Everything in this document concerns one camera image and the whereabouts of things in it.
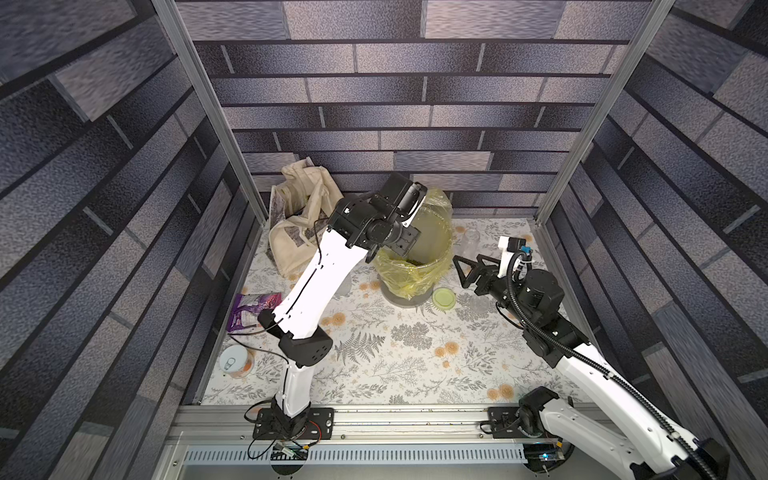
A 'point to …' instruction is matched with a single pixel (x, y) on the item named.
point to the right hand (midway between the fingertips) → (464, 255)
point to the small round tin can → (236, 360)
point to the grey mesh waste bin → (402, 301)
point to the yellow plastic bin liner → (423, 270)
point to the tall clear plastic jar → (469, 244)
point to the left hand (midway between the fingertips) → (402, 228)
